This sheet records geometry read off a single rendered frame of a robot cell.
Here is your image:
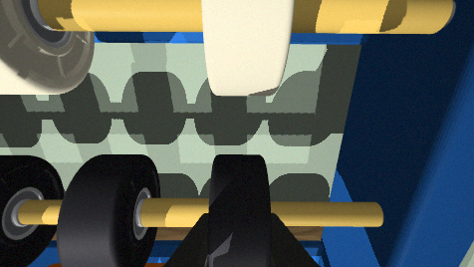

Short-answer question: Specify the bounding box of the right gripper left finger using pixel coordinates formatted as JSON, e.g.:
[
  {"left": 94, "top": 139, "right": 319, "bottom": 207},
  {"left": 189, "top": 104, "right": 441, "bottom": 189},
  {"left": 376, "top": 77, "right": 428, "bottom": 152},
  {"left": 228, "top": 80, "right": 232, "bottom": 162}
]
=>
[{"left": 162, "top": 213, "right": 209, "bottom": 267}]

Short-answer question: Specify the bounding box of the light brown wooden block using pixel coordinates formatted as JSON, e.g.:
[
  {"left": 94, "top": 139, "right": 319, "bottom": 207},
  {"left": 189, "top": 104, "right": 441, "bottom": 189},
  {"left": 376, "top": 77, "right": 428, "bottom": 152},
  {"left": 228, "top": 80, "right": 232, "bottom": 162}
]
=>
[{"left": 52, "top": 226, "right": 324, "bottom": 241}]

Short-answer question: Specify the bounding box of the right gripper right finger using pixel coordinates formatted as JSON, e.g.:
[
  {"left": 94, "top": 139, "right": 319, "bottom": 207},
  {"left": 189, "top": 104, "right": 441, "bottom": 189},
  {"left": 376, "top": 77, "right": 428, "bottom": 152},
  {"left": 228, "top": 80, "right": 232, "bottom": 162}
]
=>
[{"left": 270, "top": 213, "right": 321, "bottom": 267}]

